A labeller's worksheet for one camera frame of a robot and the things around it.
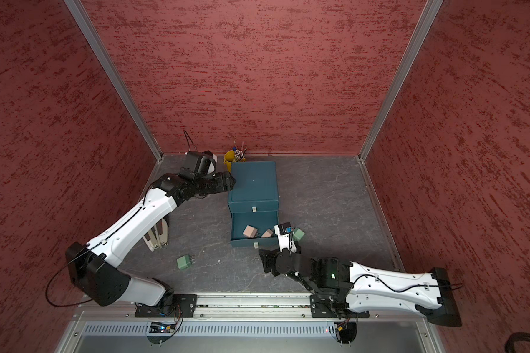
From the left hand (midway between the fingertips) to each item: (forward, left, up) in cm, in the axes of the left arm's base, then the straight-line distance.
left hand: (225, 187), depth 79 cm
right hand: (-22, -17, -7) cm, 29 cm away
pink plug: (-12, -10, -12) cm, 20 cm away
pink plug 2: (-13, -16, -11) cm, 23 cm away
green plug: (-21, +16, -20) cm, 33 cm away
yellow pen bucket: (+27, +4, -12) cm, 30 cm away
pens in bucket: (+23, -2, -5) cm, 23 cm away
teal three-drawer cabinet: (-5, -10, -4) cm, 12 cm away
